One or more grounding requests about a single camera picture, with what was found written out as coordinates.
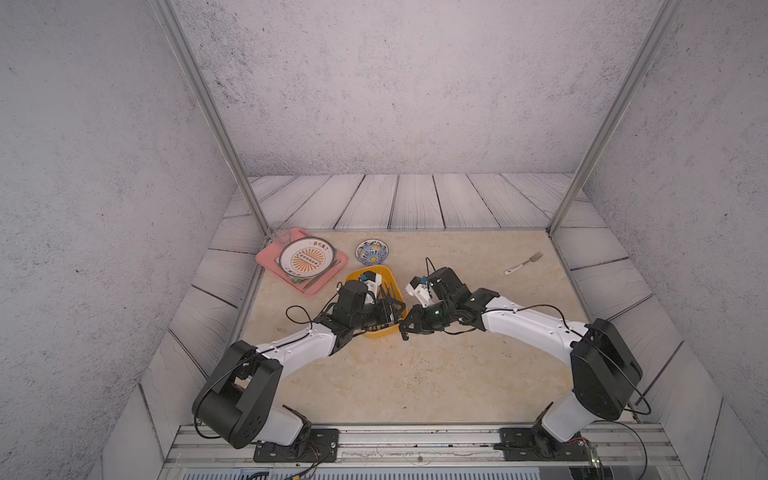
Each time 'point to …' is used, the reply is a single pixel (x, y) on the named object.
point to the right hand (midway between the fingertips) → (402, 329)
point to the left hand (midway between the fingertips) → (405, 309)
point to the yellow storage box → (387, 289)
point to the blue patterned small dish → (371, 251)
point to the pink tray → (270, 256)
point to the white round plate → (306, 257)
